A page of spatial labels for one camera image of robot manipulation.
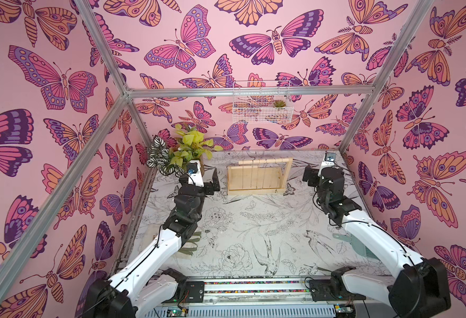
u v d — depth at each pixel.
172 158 0.88
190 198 0.55
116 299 0.39
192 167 0.62
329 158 0.67
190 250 0.84
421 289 0.38
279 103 0.93
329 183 0.58
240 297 0.73
